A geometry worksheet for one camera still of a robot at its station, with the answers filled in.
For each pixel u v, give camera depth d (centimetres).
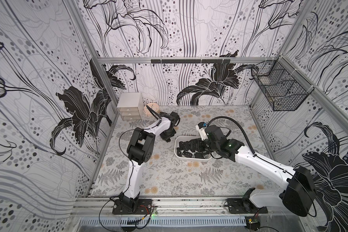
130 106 102
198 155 91
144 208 73
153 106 116
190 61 91
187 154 90
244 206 64
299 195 39
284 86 88
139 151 56
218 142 59
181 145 96
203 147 69
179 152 91
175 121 76
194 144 69
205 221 69
